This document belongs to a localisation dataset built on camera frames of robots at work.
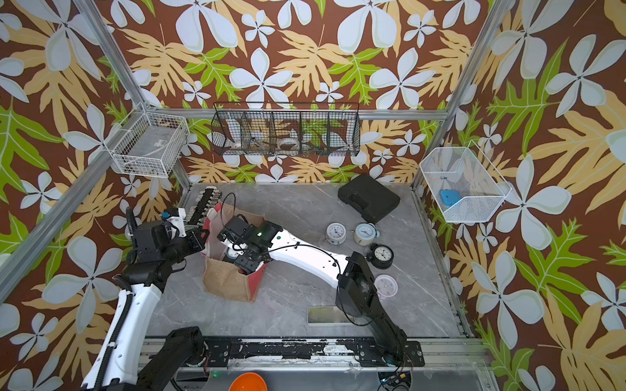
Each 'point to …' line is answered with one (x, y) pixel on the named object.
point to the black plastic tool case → (369, 196)
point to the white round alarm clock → (336, 233)
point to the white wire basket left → (146, 143)
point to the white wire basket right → (467, 186)
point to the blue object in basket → (450, 196)
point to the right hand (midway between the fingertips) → (247, 255)
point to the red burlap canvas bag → (222, 277)
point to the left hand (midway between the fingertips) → (208, 228)
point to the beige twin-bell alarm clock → (365, 233)
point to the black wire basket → (285, 129)
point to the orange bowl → (248, 381)
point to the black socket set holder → (207, 199)
